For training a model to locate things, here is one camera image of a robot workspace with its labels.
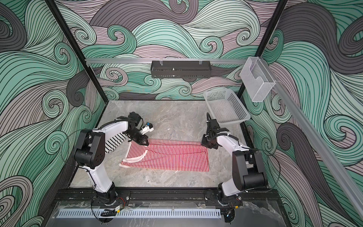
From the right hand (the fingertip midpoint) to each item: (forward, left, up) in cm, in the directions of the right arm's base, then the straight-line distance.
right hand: (204, 144), depth 90 cm
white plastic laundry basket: (+37, -22, -4) cm, 44 cm away
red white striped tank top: (-6, +24, -2) cm, 25 cm away
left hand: (+1, +38, +1) cm, 38 cm away
